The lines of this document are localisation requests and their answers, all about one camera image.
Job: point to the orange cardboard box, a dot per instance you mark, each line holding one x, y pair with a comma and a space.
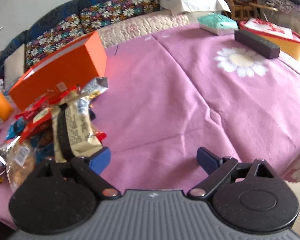
75, 64

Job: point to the dark rectangular speaker box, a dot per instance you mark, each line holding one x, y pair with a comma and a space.
264, 47

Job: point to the red white yellow box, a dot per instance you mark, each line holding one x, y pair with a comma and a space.
285, 38

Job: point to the beige plain pillow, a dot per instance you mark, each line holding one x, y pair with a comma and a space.
14, 67

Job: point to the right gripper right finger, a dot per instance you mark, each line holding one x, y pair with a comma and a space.
250, 197

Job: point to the teal tissue pack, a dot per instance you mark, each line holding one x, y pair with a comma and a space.
217, 24

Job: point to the floral cushion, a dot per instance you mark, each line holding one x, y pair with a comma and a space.
115, 11
52, 40

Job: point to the blue patterned sofa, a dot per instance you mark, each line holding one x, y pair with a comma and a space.
110, 35

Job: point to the beige black snack packet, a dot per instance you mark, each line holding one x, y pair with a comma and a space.
73, 133

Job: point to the left floral cushion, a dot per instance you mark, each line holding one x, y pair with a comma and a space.
52, 40

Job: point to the blue cookie snack packet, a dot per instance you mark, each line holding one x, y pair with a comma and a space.
16, 128

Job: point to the clear bag of biscuits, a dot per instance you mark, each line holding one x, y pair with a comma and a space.
21, 162

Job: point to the pink flowered tablecloth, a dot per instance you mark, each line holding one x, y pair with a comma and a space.
177, 90

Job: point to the right floral cushion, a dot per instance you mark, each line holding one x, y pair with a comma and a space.
115, 11

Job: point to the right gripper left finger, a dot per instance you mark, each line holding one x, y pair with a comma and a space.
56, 197

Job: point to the orange white cylindrical can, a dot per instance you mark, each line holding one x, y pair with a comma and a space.
6, 108

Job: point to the red gold snack packet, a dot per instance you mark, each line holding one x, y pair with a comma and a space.
38, 117

